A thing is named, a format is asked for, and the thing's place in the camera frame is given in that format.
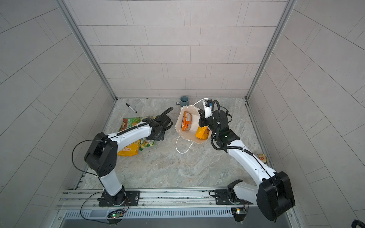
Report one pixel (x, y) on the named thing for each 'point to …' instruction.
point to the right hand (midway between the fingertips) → (198, 110)
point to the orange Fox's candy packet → (187, 121)
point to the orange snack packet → (202, 132)
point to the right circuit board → (239, 213)
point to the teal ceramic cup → (184, 100)
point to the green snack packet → (151, 118)
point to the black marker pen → (131, 108)
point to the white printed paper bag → (189, 135)
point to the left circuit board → (115, 215)
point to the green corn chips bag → (129, 122)
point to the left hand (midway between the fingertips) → (161, 134)
